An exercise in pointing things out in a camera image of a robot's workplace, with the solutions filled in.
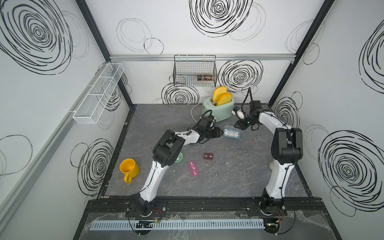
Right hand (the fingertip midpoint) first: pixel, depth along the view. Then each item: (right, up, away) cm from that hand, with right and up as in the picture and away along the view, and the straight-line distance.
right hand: (238, 124), depth 99 cm
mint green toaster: (-12, +8, +2) cm, 15 cm away
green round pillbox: (-39, -20, -9) cm, 45 cm away
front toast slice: (-10, +16, -3) cm, 19 cm away
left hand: (-11, -6, -1) cm, 13 cm away
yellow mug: (-67, -24, -14) cm, 73 cm away
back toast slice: (-13, +22, +1) cm, 25 cm away
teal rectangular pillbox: (-4, -7, +3) cm, 8 cm away
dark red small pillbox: (-21, -19, -8) cm, 30 cm away
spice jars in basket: (-23, +29, -8) cm, 38 cm away
